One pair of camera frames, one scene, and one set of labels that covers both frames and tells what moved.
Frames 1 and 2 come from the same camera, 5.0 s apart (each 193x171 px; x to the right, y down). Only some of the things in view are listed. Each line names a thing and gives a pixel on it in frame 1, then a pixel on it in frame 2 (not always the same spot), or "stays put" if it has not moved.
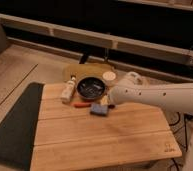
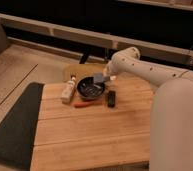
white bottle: [68, 90] stays put
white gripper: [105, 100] → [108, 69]
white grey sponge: [99, 109] → [99, 78]
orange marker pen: [82, 105] stays put
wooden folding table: [67, 138] stays put
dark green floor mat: [13, 140] stays put
